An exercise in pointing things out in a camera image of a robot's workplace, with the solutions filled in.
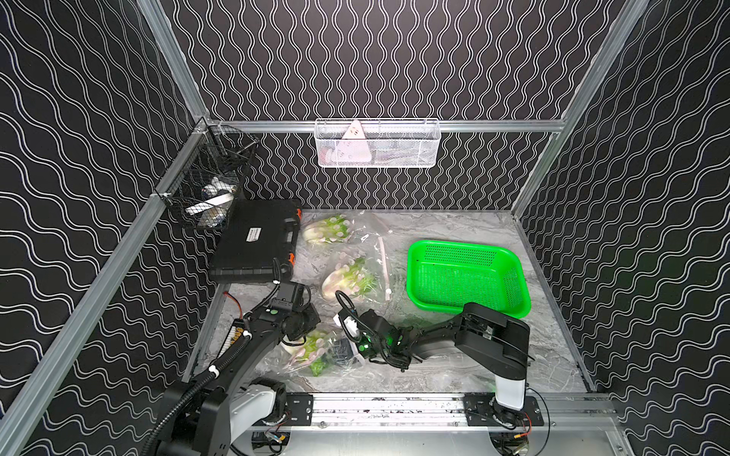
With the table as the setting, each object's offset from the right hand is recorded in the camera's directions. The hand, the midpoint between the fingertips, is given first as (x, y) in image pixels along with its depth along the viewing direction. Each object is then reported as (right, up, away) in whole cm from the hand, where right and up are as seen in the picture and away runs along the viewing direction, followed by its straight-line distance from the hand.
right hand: (327, 357), depth 79 cm
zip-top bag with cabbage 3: (-1, +3, -6) cm, 7 cm away
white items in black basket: (-29, +41, -6) cm, 50 cm away
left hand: (-4, +10, +6) cm, 12 cm away
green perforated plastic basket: (+40, +21, +22) cm, 50 cm away
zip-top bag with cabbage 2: (+10, +23, +9) cm, 26 cm away
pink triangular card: (+7, +60, +9) cm, 62 cm away
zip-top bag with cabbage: (+8, +36, +21) cm, 43 cm away
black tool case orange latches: (-30, +36, +25) cm, 53 cm away
